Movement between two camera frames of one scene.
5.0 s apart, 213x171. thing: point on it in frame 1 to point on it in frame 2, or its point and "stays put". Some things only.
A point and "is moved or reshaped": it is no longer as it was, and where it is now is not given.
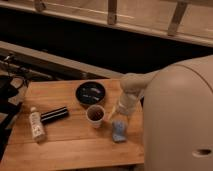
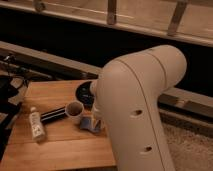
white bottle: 37,124 stays put
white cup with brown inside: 95,114 is moved or reshaped
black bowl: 90,93 stays put
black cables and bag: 9,70 stays put
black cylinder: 54,114 stays put
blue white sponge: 119,130 is moved or reshaped
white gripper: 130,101 to 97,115
